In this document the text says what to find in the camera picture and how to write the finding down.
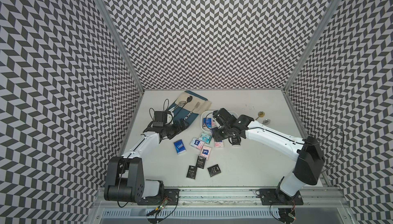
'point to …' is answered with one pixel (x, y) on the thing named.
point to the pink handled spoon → (266, 121)
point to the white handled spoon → (180, 103)
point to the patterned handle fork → (196, 107)
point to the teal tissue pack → (205, 138)
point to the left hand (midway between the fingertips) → (184, 128)
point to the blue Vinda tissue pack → (208, 121)
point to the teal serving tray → (180, 112)
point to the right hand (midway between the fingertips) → (218, 136)
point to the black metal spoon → (189, 99)
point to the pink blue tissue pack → (197, 143)
